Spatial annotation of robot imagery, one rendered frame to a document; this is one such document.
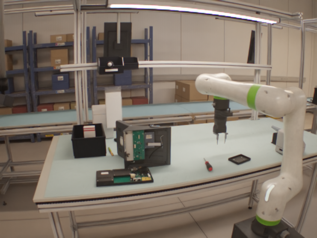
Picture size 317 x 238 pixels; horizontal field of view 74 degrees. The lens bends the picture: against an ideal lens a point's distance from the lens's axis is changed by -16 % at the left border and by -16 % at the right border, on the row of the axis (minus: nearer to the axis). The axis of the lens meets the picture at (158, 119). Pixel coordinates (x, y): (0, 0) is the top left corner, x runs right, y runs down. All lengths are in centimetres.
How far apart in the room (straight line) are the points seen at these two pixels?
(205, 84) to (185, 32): 453
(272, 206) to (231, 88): 54
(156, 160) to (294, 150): 70
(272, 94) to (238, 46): 545
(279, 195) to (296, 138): 27
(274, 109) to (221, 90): 30
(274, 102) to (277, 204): 43
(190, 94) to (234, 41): 228
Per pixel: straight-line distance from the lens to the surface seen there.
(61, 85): 477
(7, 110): 512
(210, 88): 120
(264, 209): 112
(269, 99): 98
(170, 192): 115
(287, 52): 760
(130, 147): 124
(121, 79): 483
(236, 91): 109
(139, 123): 261
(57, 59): 477
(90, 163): 136
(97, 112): 168
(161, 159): 130
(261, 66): 229
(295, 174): 120
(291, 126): 114
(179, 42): 562
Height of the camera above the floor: 155
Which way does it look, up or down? 14 degrees down
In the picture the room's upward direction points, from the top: straight up
